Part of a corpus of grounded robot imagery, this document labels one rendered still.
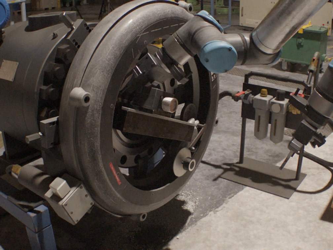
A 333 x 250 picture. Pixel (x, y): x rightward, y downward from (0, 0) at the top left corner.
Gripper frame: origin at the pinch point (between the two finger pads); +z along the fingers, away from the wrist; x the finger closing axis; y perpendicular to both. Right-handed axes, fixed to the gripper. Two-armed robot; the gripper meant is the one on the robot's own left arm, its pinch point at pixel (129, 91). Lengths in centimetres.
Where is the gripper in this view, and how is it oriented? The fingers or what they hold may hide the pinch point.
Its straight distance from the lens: 117.7
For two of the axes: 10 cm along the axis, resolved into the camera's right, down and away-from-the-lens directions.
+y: -5.4, -7.9, 2.9
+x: -3.8, -0.8, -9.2
